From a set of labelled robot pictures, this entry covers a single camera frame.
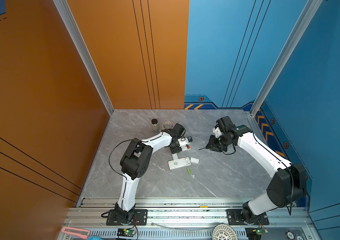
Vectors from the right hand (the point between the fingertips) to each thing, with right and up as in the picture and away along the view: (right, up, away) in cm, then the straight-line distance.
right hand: (206, 147), depth 83 cm
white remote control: (-15, -11, +9) cm, 20 cm away
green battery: (-9, -15, +6) cm, 19 cm away
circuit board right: (+21, -39, -12) cm, 46 cm away
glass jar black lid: (-31, +12, +20) cm, 39 cm away
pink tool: (-60, -38, -14) cm, 72 cm away
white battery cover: (-5, -10, +11) cm, 16 cm away
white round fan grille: (+5, -37, -15) cm, 40 cm away
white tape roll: (-23, +13, +29) cm, 39 cm away
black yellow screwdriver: (-1, -2, +7) cm, 7 cm away
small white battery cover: (-18, -7, +11) cm, 22 cm away
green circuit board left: (-41, -39, -12) cm, 58 cm away
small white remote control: (-12, +1, +5) cm, 13 cm away
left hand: (-16, -1, +17) cm, 23 cm away
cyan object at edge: (-54, -38, -17) cm, 68 cm away
